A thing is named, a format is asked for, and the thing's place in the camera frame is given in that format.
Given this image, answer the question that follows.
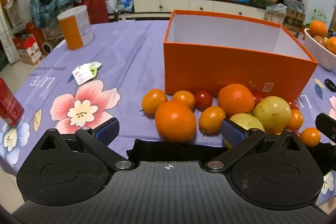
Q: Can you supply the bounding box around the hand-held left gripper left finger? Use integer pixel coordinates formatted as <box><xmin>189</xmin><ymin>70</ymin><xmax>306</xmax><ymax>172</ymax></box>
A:
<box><xmin>36</xmin><ymin>118</ymin><xmax>135</xmax><ymax>171</ymax></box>

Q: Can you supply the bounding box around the large orange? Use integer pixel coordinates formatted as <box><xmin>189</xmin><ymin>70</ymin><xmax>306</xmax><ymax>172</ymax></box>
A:
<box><xmin>155</xmin><ymin>101</ymin><xmax>197</xmax><ymax>142</ymax></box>
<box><xmin>218</xmin><ymin>84</ymin><xmax>255</xmax><ymax>115</ymax></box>

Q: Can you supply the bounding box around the yellow-green round fruit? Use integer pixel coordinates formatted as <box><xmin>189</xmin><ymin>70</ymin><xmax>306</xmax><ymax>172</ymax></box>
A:
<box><xmin>223</xmin><ymin>113</ymin><xmax>265</xmax><ymax>149</ymax></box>
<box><xmin>252</xmin><ymin>96</ymin><xmax>292</xmax><ymax>134</ymax></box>

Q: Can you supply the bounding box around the red can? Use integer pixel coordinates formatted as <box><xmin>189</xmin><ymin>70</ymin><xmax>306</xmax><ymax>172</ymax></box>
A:
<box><xmin>0</xmin><ymin>78</ymin><xmax>25</xmax><ymax>126</ymax></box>

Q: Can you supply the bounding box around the green clip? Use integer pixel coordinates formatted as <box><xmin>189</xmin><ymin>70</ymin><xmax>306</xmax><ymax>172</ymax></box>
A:
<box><xmin>88</xmin><ymin>61</ymin><xmax>102</xmax><ymax>77</ymax></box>

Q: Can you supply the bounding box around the white bowl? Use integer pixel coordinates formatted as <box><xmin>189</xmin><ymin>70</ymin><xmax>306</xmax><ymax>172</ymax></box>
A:
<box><xmin>304</xmin><ymin>28</ymin><xmax>336</xmax><ymax>71</ymax></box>

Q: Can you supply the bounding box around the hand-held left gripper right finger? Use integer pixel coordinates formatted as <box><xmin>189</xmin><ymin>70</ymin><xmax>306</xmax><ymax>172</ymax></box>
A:
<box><xmin>205</xmin><ymin>119</ymin><xmax>306</xmax><ymax>172</ymax></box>

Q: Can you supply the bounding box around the orange in bowl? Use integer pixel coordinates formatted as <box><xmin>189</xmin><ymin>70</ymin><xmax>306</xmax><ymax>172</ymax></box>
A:
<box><xmin>309</xmin><ymin>21</ymin><xmax>328</xmax><ymax>38</ymax></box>
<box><xmin>325</xmin><ymin>37</ymin><xmax>336</xmax><ymax>55</ymax></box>

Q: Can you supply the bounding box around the red and white box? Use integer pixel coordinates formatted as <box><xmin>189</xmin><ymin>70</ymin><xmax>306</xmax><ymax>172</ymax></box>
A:
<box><xmin>13</xmin><ymin>34</ymin><xmax>42</xmax><ymax>65</ymax></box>

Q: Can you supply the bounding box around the orange cardboard box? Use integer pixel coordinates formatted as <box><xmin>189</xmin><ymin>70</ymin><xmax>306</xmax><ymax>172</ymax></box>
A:
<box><xmin>163</xmin><ymin>10</ymin><xmax>319</xmax><ymax>102</ymax></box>

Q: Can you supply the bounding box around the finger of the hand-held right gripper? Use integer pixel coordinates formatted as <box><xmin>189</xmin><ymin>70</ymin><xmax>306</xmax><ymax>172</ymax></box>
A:
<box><xmin>315</xmin><ymin>113</ymin><xmax>336</xmax><ymax>145</ymax></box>

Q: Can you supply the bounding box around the purple floral tablecloth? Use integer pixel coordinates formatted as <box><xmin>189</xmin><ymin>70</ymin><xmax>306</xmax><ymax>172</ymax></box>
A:
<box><xmin>0</xmin><ymin>20</ymin><xmax>336</xmax><ymax>211</ymax></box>

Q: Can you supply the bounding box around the white and orange tin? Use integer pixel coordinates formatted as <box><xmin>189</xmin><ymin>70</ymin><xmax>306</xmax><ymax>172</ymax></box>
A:
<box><xmin>57</xmin><ymin>5</ymin><xmax>94</xmax><ymax>50</ymax></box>

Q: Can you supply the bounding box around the white paper tag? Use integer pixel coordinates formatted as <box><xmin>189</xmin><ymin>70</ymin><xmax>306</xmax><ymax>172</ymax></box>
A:
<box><xmin>72</xmin><ymin>64</ymin><xmax>93</xmax><ymax>86</ymax></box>

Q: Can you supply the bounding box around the red gift bag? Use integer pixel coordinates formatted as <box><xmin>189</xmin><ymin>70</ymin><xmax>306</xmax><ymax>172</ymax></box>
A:
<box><xmin>81</xmin><ymin>0</ymin><xmax>109</xmax><ymax>24</ymax></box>

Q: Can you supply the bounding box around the small orange kumquat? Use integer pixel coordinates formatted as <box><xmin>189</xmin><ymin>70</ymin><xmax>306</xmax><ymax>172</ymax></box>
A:
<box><xmin>199</xmin><ymin>106</ymin><xmax>226</xmax><ymax>134</ymax></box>
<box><xmin>285</xmin><ymin>109</ymin><xmax>304</xmax><ymax>131</ymax></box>
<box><xmin>172</xmin><ymin>90</ymin><xmax>196</xmax><ymax>109</ymax></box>
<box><xmin>141</xmin><ymin>89</ymin><xmax>168</xmax><ymax>115</ymax></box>
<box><xmin>300</xmin><ymin>128</ymin><xmax>321</xmax><ymax>147</ymax></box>

